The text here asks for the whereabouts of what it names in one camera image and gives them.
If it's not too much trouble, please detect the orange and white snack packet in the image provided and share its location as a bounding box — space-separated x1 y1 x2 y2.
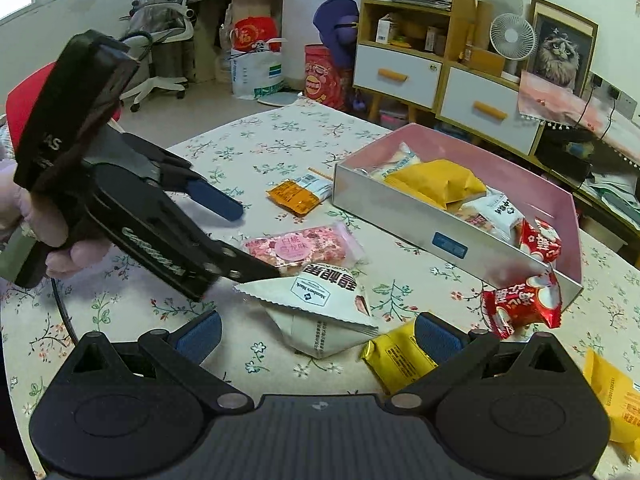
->
266 172 334 217

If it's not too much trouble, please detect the low wooden cabinet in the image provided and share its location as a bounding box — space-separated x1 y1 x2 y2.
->
520 105 640 246

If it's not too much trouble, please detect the cardboard box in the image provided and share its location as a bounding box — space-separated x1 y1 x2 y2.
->
465 46 507 77

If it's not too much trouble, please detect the cardboard tube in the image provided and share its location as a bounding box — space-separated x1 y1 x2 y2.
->
472 0 496 51

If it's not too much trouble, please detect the white desk fan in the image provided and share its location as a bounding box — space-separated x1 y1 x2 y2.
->
489 12 537 83

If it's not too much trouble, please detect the purple hat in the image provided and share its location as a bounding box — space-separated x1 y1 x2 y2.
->
312 0 361 68

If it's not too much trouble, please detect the silver box with pink lining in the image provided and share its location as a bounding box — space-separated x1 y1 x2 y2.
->
332 122 586 311

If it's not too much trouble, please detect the white triangular nut packet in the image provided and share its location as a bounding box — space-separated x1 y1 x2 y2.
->
234 261 381 359

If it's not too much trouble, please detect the small white box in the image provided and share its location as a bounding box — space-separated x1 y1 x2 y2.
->
376 14 396 45

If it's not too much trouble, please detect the pink cloth with tassels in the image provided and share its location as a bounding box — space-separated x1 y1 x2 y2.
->
517 70 640 168

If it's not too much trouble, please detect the black box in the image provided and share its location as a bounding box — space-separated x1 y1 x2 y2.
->
536 130 597 183

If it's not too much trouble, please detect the red gift bag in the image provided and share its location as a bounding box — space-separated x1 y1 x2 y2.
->
232 16 282 53

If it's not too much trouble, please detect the red foil snack packet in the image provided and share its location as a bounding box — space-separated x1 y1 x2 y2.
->
481 271 564 342
516 216 563 264

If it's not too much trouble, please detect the yellow printed snack packet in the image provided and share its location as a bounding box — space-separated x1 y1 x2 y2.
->
582 347 640 445

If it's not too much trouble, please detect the pink snack packet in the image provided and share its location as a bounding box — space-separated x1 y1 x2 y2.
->
242 220 367 278

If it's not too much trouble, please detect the small white snack packet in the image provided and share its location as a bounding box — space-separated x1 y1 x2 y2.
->
457 192 527 241

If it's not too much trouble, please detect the loose papers pile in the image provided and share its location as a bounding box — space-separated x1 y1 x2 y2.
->
582 172 640 216

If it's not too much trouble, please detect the wall socket with plugs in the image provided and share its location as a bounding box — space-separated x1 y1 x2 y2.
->
590 72 623 103

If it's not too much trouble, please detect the red printed bag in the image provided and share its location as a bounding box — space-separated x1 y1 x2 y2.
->
304 44 357 113

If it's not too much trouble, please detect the yellow bar snack packet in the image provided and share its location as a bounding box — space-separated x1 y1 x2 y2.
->
361 320 441 395

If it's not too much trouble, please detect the white shopping bag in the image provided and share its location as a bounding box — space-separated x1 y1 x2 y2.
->
230 40 287 101

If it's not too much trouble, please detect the wooden shelf cabinet with drawers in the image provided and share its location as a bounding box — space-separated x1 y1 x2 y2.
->
352 0 546 158

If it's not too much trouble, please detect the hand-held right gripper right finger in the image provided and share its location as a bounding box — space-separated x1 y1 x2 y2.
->
385 312 583 413

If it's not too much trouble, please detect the framed cat picture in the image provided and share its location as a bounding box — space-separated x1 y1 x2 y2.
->
525 0 599 98

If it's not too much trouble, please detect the grey office chair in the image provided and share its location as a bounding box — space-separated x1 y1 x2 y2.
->
119 0 201 112

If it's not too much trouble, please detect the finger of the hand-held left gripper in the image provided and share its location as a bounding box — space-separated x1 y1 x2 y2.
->
197 232 281 282
122 132 244 222

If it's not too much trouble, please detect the floral tablecloth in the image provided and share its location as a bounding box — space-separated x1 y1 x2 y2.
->
0 97 640 480

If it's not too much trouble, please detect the person's left hand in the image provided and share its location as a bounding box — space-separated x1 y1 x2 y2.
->
0 160 118 278

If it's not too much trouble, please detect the red chair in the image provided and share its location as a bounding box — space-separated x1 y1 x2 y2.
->
6 62 57 147

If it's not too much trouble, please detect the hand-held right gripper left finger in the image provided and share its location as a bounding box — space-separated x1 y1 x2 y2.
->
60 310 253 413

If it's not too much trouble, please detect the plain yellow snack packet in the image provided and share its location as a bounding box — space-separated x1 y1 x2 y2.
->
386 159 488 211

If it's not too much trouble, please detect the black cable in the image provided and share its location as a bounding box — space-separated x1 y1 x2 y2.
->
599 95 620 142
574 80 601 127

